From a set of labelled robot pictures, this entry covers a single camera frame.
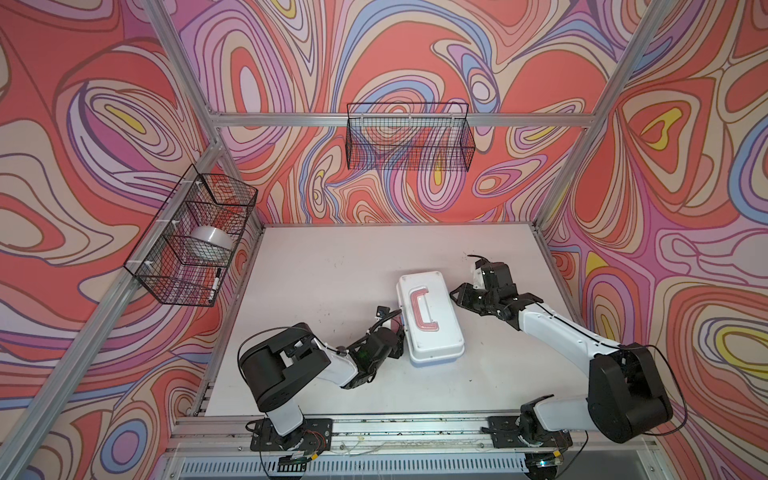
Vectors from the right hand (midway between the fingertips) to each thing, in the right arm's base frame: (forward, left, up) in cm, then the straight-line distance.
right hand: (454, 301), depth 88 cm
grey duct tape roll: (+7, +63, +25) cm, 68 cm away
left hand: (-6, +16, -8) cm, 18 cm away
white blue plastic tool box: (-12, +8, +3) cm, 14 cm away
